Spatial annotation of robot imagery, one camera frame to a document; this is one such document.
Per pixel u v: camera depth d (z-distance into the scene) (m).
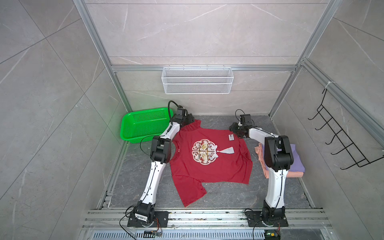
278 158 0.59
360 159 0.59
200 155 0.98
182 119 0.95
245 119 0.85
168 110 0.90
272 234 0.70
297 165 0.86
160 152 0.71
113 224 0.73
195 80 1.00
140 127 1.11
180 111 0.93
